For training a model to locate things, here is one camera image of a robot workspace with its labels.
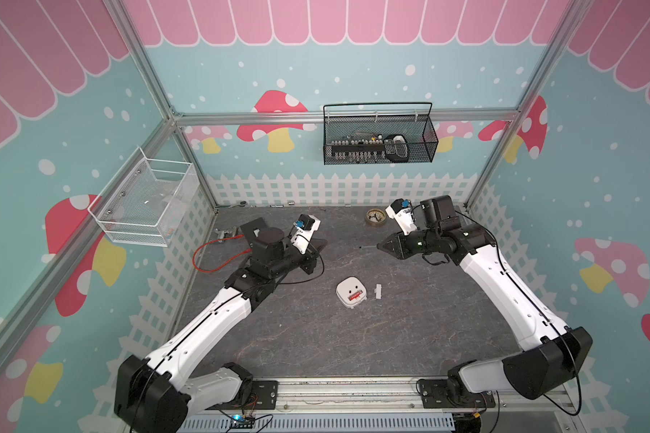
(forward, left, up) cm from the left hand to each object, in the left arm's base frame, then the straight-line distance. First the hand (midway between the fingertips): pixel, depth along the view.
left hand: (324, 245), depth 74 cm
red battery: (-4, -10, -23) cm, 25 cm away
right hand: (+1, -16, 0) cm, 16 cm away
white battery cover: (0, -18, -26) cm, 32 cm away
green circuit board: (-39, +22, -29) cm, 53 cm away
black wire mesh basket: (+39, -14, +9) cm, 42 cm away
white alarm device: (-3, -9, -22) cm, 24 cm away
